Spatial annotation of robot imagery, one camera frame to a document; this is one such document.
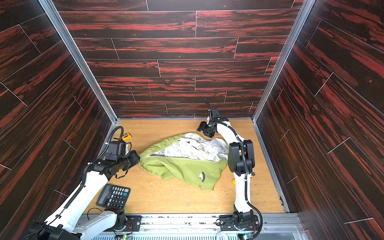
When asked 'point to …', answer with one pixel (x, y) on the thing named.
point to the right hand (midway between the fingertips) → (203, 130)
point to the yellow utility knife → (233, 182)
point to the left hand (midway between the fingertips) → (141, 156)
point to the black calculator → (113, 196)
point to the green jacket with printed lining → (188, 157)
